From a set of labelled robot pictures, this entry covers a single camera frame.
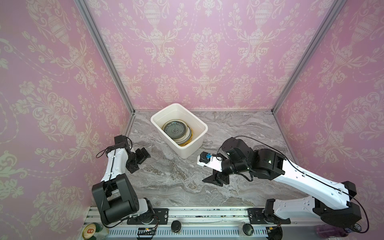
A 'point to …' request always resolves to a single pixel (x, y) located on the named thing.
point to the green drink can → (90, 229)
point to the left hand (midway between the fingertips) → (145, 160)
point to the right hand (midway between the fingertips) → (205, 171)
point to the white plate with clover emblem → (184, 135)
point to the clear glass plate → (176, 128)
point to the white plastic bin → (177, 112)
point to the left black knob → (176, 226)
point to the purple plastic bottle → (323, 231)
